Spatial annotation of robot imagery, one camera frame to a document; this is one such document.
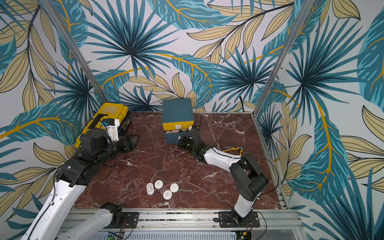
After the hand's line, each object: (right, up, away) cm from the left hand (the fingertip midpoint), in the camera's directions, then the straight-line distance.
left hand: (135, 139), depth 66 cm
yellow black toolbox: (-30, +16, +30) cm, 45 cm away
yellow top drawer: (+17, +6, +20) cm, 27 cm away
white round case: (+6, -26, +17) cm, 32 cm away
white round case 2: (+15, -28, +16) cm, 35 cm away
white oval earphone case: (+2, -28, +15) cm, 32 cm away
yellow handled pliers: (+57, -8, +33) cm, 67 cm away
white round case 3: (+12, -31, +14) cm, 36 cm away
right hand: (+17, -1, +22) cm, 28 cm away
